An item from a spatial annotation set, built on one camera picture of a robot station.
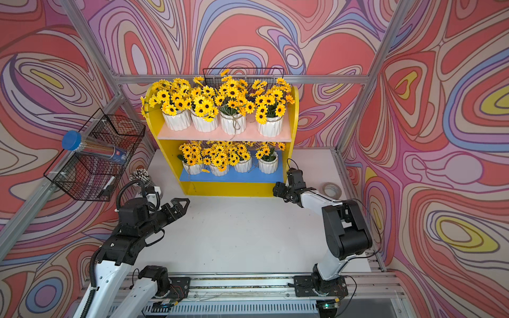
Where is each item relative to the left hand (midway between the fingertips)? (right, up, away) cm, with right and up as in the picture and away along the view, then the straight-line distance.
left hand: (185, 204), depth 73 cm
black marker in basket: (-29, +5, 0) cm, 30 cm away
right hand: (+39, +1, +23) cm, 45 cm away
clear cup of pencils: (-24, +11, +13) cm, 29 cm away
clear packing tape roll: (+65, +2, +26) cm, 71 cm away
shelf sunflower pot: (0, +18, +8) cm, 20 cm away
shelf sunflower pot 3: (+21, +16, +14) cm, 30 cm away
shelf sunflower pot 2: (+10, +19, +6) cm, 22 cm away
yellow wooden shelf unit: (+16, +25, +10) cm, 31 cm away
